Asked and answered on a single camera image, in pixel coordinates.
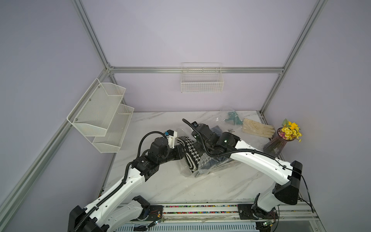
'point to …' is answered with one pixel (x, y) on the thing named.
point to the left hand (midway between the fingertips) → (187, 150)
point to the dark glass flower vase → (274, 146)
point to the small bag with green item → (234, 117)
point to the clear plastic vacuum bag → (200, 172)
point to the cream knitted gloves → (250, 126)
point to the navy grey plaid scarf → (209, 163)
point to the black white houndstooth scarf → (192, 157)
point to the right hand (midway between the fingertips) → (201, 142)
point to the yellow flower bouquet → (290, 131)
